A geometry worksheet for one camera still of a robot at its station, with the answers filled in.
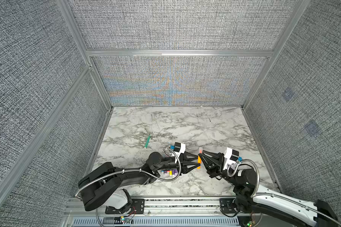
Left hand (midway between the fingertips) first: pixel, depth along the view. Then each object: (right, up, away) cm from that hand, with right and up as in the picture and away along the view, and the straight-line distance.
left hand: (200, 159), depth 63 cm
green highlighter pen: (-29, +3, +36) cm, 46 cm away
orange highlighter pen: (-1, 0, -2) cm, 3 cm away
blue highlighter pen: (-18, -13, +21) cm, 31 cm away
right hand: (-1, +4, -5) cm, 7 cm away
